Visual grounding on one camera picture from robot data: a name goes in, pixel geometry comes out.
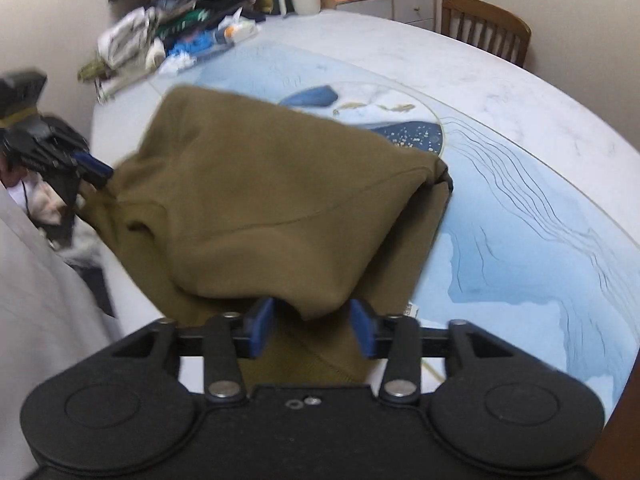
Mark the olive green sweatshirt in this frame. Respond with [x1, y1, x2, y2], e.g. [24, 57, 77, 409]
[80, 86, 454, 386]

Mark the pile of mixed clothes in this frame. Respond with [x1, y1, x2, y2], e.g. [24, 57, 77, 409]
[77, 0, 264, 101]

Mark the grey shirt of person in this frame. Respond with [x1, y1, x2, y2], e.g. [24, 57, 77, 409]
[1, 190, 120, 479]

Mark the brown wooden chair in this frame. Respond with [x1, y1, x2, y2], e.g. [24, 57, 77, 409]
[440, 0, 532, 68]

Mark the white drawer cabinet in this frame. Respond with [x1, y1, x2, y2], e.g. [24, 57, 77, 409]
[336, 0, 437, 32]

